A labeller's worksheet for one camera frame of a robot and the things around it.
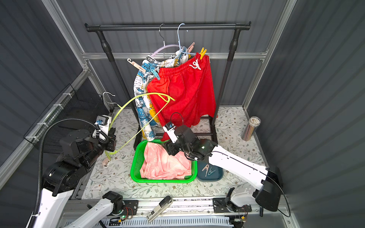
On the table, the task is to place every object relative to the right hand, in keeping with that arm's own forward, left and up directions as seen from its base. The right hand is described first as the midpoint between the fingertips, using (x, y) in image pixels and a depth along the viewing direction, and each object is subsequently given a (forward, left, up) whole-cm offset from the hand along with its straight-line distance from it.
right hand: (168, 140), depth 71 cm
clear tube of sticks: (+18, -50, -7) cm, 54 cm away
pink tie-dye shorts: (-6, +7, -17) cm, 19 cm away
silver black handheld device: (-25, +3, -21) cm, 33 cm away
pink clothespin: (-4, -21, -25) cm, 33 cm away
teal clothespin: (-7, -24, -24) cm, 35 cm away
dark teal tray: (-7, -22, -24) cm, 33 cm away
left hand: (-2, +23, +12) cm, 26 cm away
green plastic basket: (-2, +21, -17) cm, 27 cm away
